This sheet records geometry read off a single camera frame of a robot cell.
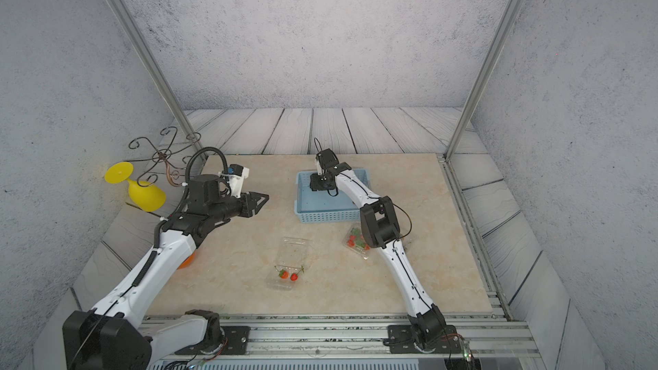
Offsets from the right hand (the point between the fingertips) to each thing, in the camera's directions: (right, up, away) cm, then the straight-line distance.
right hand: (315, 183), depth 108 cm
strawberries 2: (-8, -29, -24) cm, 38 cm away
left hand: (-12, -3, -30) cm, 32 cm away
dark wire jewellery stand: (-44, +3, -37) cm, 57 cm away
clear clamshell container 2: (+18, -23, -20) cm, 36 cm away
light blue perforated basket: (+2, -9, -5) cm, 11 cm away
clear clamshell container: (-6, -25, -17) cm, 31 cm away
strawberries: (+16, -20, -16) cm, 30 cm away
